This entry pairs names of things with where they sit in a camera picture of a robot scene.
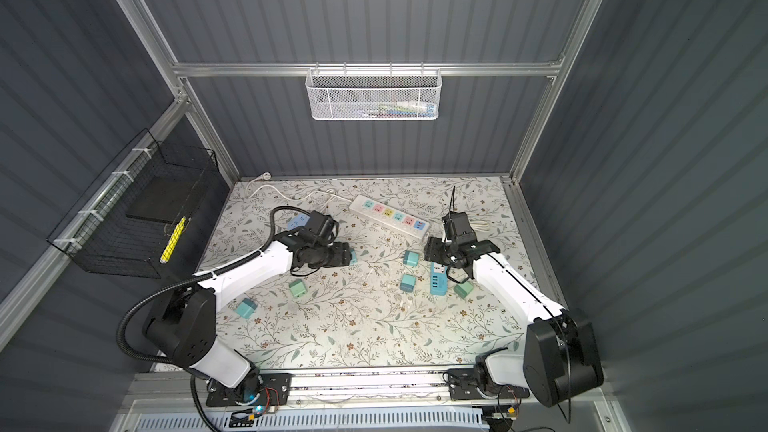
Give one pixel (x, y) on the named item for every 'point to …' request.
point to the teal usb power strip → (439, 279)
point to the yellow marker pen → (173, 241)
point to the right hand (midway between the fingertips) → (437, 251)
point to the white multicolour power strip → (390, 216)
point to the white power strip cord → (265, 175)
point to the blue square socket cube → (298, 221)
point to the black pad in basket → (163, 195)
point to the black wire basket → (100, 234)
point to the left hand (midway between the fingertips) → (342, 256)
